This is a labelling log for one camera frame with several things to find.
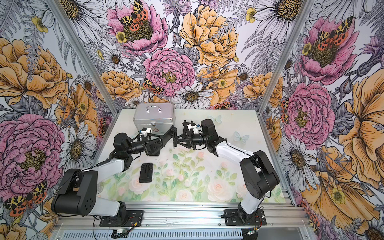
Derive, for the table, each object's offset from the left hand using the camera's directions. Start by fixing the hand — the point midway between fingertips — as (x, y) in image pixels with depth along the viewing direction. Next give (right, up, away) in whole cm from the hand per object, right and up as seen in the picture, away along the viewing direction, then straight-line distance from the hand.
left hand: (163, 143), depth 78 cm
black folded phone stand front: (-12, -18, +9) cm, 24 cm away
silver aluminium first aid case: (-8, +15, +24) cm, 29 cm away
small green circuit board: (-19, -42, -5) cm, 47 cm away
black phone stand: (+2, +2, +6) cm, 7 cm away
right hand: (+7, +1, 0) cm, 7 cm away
